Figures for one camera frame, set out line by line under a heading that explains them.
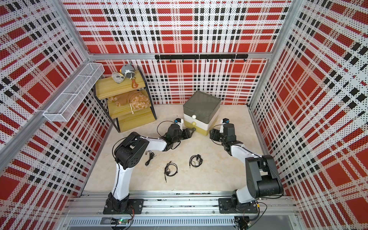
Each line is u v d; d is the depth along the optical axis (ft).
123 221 2.26
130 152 1.82
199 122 3.06
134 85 2.83
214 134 2.69
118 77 2.76
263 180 1.44
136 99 2.90
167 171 2.82
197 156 2.98
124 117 3.63
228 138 2.36
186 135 2.91
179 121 3.04
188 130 3.02
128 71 2.83
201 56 2.91
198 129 3.23
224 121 2.74
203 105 3.07
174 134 2.63
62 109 2.26
